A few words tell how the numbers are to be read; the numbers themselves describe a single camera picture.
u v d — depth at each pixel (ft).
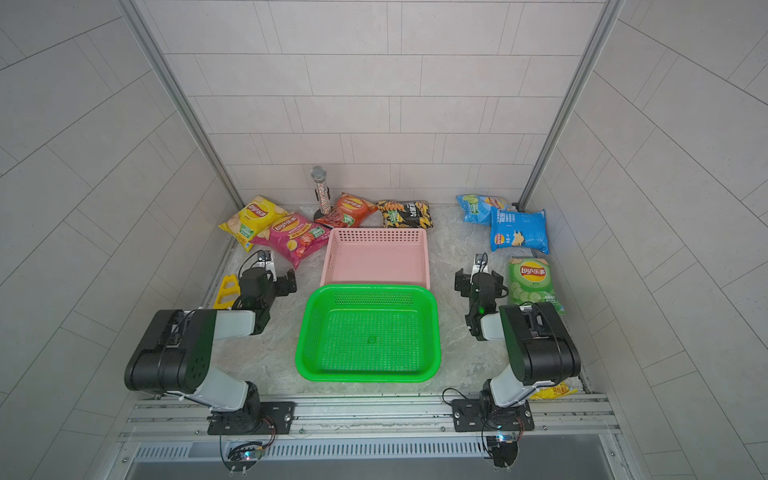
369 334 2.82
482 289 2.28
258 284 2.35
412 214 3.45
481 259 2.64
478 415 2.33
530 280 2.92
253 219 3.44
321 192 3.14
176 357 1.44
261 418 2.25
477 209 3.54
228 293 2.99
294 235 3.15
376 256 3.32
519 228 3.30
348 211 3.44
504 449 2.23
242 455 2.12
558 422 2.33
